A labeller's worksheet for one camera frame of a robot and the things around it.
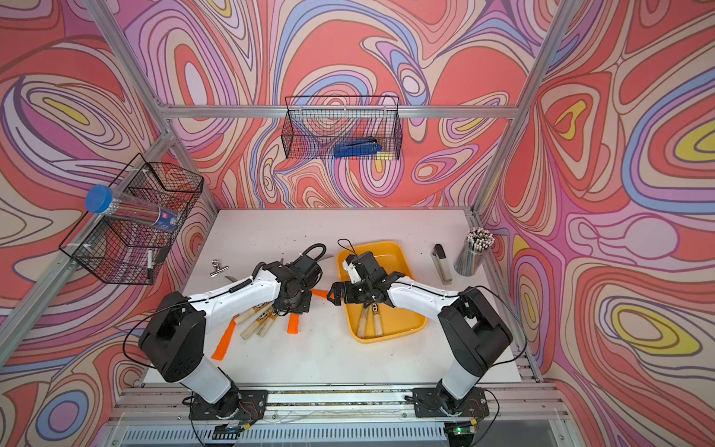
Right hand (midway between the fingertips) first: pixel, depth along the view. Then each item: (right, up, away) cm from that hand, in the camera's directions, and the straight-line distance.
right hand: (341, 303), depth 86 cm
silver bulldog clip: (-48, +10, +15) cm, 51 cm away
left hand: (-12, -2, 0) cm, 12 cm away
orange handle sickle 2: (-15, -6, -3) cm, 16 cm away
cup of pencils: (+43, +20, 0) cm, 48 cm away
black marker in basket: (-49, +12, -16) cm, 52 cm away
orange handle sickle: (-6, +4, -5) cm, 9 cm away
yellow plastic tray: (+17, -6, -1) cm, 18 cm away
